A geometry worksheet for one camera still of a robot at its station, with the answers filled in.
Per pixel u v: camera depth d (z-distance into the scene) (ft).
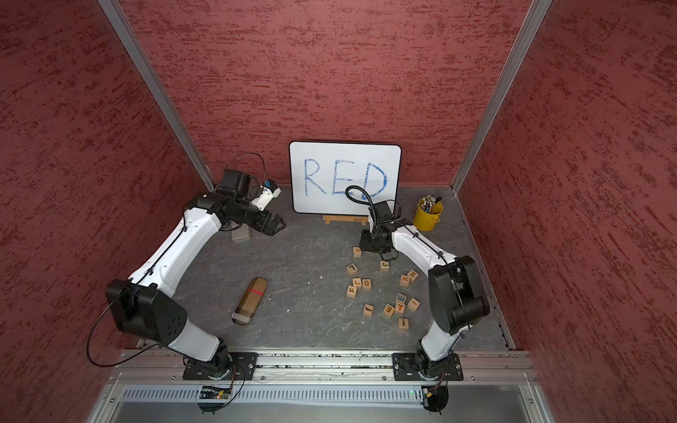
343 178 3.20
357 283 2.92
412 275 2.95
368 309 2.72
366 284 2.88
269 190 2.38
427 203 3.03
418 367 2.18
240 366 2.37
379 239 2.18
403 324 2.62
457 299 1.62
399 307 2.73
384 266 3.02
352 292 2.84
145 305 1.38
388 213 2.38
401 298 2.79
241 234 3.20
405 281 2.94
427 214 3.20
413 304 2.74
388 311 2.72
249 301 2.77
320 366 2.48
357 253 3.16
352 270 3.02
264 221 2.33
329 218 3.45
